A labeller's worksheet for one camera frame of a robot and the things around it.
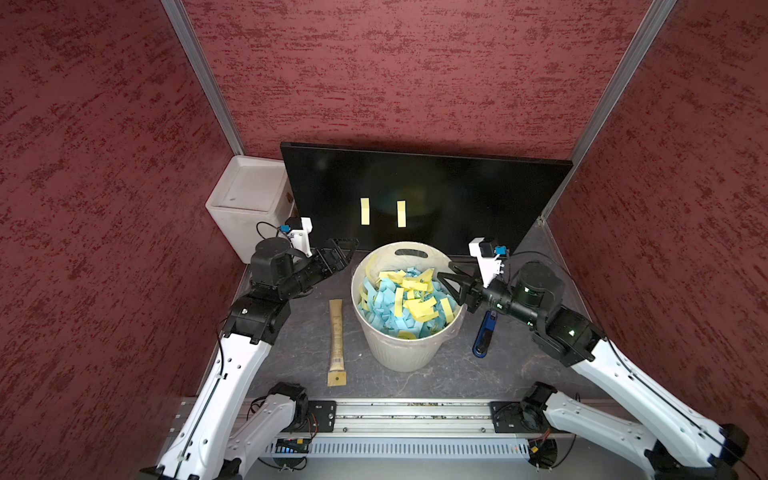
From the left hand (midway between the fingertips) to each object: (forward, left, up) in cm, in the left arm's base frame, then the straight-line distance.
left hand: (348, 254), depth 67 cm
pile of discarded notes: (-7, -14, -10) cm, 19 cm away
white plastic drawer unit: (+29, +36, -10) cm, 47 cm away
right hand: (-5, -22, -1) cm, 22 cm away
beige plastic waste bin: (-13, -10, -27) cm, 32 cm away
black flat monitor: (+29, -2, -9) cm, 30 cm away
